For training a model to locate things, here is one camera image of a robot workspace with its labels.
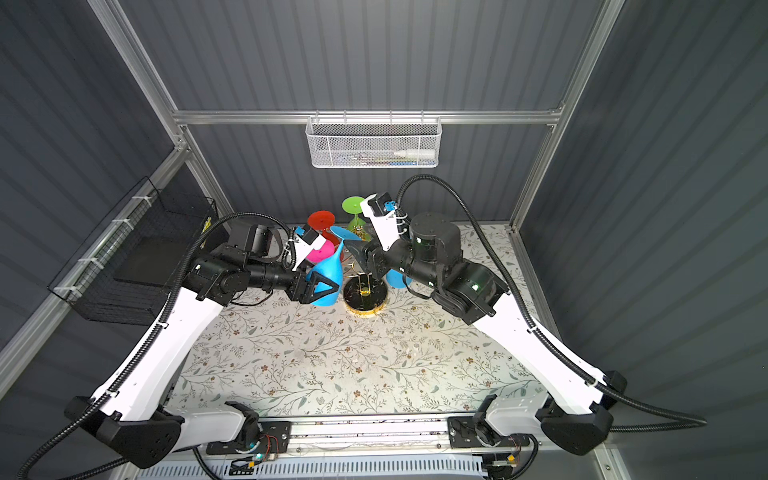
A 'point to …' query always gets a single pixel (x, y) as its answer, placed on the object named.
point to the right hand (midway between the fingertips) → (358, 237)
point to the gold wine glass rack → (363, 294)
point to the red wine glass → (323, 221)
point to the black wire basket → (87, 284)
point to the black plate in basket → (155, 260)
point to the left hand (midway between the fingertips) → (330, 280)
